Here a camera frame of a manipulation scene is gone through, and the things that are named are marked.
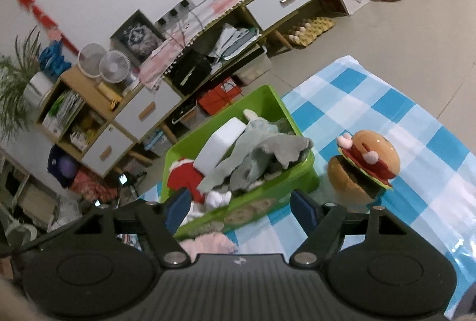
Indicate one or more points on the blue stitch plush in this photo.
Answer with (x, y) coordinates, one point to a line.
(52, 61)

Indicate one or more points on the green plastic biscuit bin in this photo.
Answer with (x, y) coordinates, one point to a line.
(263, 189)

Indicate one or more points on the pink table runner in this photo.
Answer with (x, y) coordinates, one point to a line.
(197, 27)

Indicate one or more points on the egg tray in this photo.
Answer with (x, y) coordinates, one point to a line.
(308, 30)

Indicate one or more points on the potted green plant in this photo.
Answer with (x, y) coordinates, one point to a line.
(16, 74)

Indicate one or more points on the pink fluffy slipper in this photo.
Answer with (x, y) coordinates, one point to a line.
(211, 243)

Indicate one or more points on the red box under cabinet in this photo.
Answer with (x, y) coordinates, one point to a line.
(218, 98)

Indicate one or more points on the wooden white tv cabinet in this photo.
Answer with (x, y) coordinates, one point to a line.
(151, 102)

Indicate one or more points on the white foam block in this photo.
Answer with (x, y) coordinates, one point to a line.
(217, 145)

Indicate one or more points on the white desk fan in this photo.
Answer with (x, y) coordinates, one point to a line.
(114, 66)

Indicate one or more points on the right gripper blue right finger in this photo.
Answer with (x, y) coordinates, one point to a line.
(303, 209)

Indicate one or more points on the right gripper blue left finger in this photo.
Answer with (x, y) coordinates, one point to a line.
(177, 208)

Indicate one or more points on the red santa plush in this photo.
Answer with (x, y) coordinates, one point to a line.
(184, 175)

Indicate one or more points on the grey green towel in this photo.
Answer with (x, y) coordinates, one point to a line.
(261, 151)

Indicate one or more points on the cat portrait frame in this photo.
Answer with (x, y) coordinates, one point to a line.
(137, 38)

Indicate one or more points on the hamburger plush toy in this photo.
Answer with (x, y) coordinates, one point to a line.
(363, 169)

